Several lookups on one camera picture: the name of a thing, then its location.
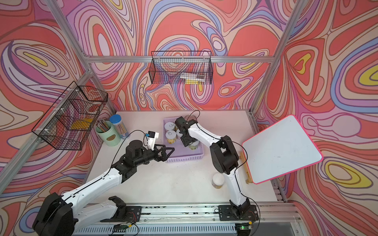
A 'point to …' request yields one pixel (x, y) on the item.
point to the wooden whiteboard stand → (249, 180)
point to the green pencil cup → (107, 132)
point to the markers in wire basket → (193, 79)
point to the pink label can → (169, 126)
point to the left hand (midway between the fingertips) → (170, 148)
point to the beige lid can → (218, 180)
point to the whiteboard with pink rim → (285, 147)
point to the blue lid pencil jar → (116, 120)
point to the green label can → (194, 145)
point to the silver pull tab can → (178, 134)
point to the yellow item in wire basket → (81, 124)
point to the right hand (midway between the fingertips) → (195, 142)
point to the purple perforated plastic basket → (181, 154)
